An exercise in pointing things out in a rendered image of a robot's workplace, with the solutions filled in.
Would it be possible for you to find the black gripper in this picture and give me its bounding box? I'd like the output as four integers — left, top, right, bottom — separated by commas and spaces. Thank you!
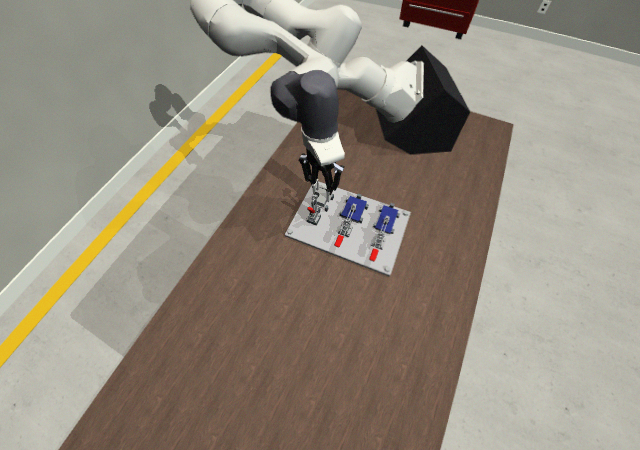
299, 148, 344, 202

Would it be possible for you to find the blue metal block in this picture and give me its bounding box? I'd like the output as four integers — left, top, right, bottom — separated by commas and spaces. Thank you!
341, 196, 367, 223

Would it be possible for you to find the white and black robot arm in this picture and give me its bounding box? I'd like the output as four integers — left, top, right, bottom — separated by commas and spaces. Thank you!
190, 0, 424, 166

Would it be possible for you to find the blue rectangular block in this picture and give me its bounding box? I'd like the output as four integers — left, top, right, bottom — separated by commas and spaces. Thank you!
375, 205, 398, 234

